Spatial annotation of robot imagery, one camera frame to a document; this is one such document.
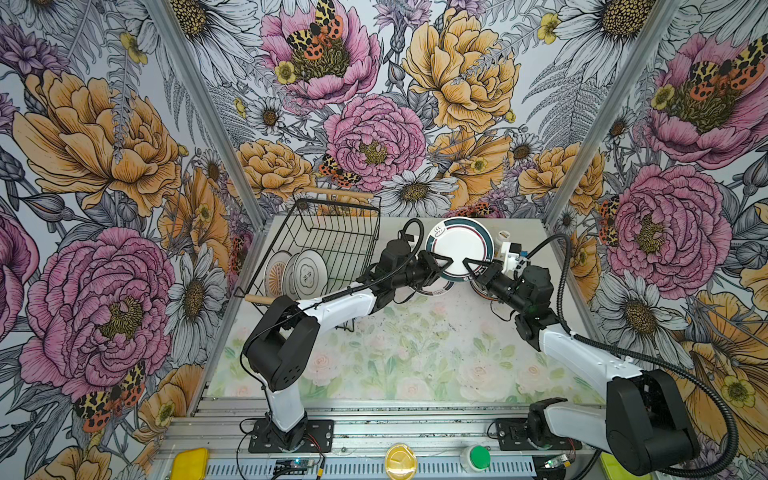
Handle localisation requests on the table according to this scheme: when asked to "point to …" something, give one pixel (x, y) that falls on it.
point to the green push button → (476, 458)
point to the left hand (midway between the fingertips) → (453, 269)
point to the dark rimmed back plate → (460, 238)
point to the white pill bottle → (503, 235)
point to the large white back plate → (305, 275)
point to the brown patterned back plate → (274, 276)
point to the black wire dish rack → (326, 241)
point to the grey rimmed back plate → (441, 286)
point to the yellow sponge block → (191, 464)
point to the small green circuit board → (292, 466)
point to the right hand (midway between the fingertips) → (462, 269)
